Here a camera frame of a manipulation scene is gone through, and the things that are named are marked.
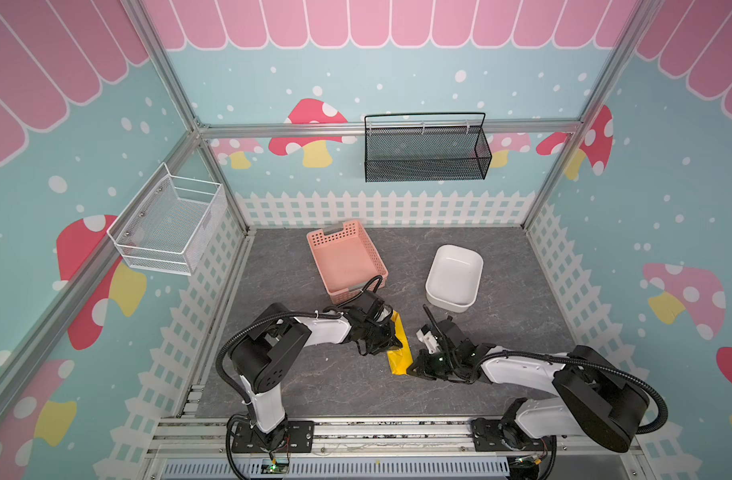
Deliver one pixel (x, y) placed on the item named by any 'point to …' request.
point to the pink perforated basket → (347, 262)
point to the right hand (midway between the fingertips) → (404, 371)
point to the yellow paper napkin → (400, 359)
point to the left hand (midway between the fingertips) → (402, 350)
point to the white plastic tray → (454, 277)
